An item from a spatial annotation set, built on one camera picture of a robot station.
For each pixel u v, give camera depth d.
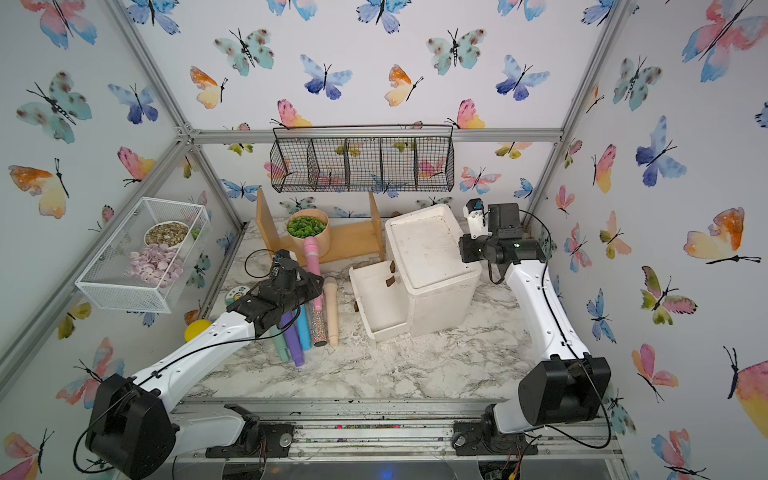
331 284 0.98
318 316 0.93
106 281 0.63
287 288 0.65
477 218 0.71
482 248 0.58
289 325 0.71
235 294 0.91
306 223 0.94
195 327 0.82
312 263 0.86
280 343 0.87
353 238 1.09
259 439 0.72
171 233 0.71
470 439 0.73
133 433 0.39
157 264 0.63
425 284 0.74
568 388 0.40
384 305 0.94
